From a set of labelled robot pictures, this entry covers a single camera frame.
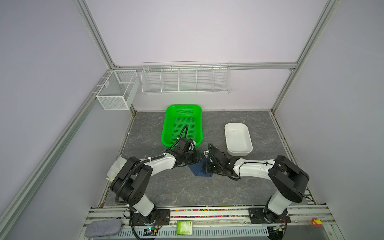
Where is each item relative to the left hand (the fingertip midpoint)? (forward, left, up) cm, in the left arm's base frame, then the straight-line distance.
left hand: (203, 160), depth 87 cm
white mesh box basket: (+48, +55, +17) cm, 75 cm away
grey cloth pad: (-30, +51, -2) cm, 59 cm away
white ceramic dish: (+16, -25, -3) cm, 30 cm away
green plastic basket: (+37, +13, -7) cm, 40 cm away
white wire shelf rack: (+54, +8, +21) cm, 58 cm away
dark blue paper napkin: (-3, +2, -4) cm, 6 cm away
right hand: (-3, 0, -4) cm, 5 cm away
